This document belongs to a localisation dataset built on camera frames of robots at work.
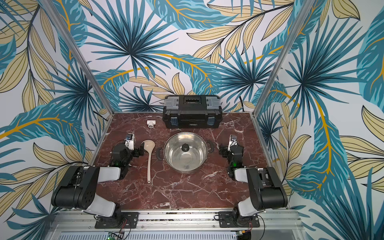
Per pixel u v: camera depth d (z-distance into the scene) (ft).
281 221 2.57
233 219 2.40
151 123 3.60
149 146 3.19
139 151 2.81
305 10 2.27
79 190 1.46
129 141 2.61
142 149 2.81
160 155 2.75
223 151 2.75
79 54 2.80
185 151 2.74
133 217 2.42
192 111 3.21
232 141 2.58
